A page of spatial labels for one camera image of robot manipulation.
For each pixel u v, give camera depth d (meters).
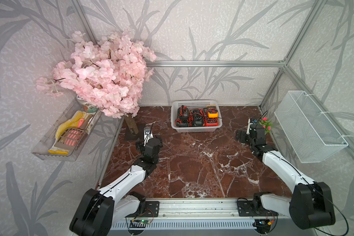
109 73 0.53
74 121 0.68
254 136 0.66
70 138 0.60
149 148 0.63
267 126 0.92
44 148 0.57
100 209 0.40
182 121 0.99
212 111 0.96
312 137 0.60
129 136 1.01
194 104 1.23
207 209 0.75
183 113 1.00
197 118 0.96
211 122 0.96
